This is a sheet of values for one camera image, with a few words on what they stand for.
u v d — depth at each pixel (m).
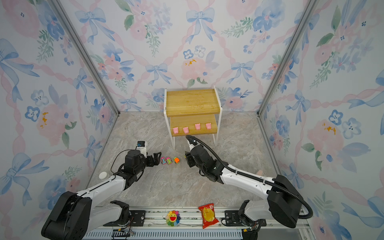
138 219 0.74
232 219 0.73
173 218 0.73
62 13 0.70
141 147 0.77
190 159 0.71
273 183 0.44
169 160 0.90
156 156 0.80
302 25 0.74
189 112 0.76
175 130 0.87
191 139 0.71
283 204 0.41
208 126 0.90
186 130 0.87
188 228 0.72
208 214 0.74
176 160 0.92
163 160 0.91
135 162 0.68
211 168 0.59
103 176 0.80
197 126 0.89
